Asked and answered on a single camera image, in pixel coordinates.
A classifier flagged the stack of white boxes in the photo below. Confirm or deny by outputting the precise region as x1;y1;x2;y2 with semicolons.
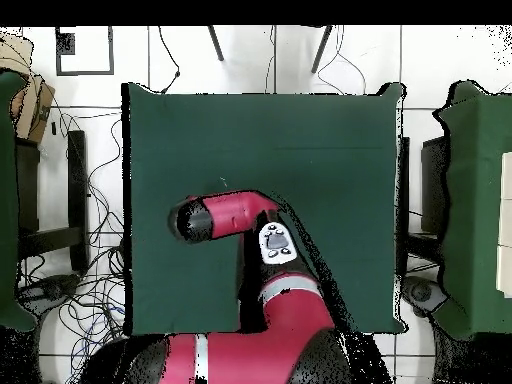
495;151;512;299

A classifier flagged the dark green tablecloth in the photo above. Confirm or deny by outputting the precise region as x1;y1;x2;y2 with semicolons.
121;81;407;336

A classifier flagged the black tripod leg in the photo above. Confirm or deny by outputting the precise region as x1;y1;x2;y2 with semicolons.
206;25;226;63
310;25;334;75

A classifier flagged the black box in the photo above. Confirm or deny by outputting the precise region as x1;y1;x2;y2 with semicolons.
419;135;448;236

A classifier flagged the green cloth covered table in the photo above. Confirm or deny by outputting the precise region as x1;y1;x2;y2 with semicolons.
433;79;512;341
0;69;37;333

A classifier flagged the brown cardboard box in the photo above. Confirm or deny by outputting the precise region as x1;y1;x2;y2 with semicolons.
0;33;56;145

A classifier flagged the tangle of black cables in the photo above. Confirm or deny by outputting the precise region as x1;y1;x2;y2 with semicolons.
17;111;133;384

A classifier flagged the black floor cable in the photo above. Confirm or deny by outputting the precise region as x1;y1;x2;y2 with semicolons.
157;25;182;94

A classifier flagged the black stand frame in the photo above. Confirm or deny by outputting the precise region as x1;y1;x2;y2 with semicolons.
15;129;91;273

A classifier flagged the black square floor frame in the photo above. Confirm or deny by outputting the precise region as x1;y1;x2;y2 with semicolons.
54;25;116;77

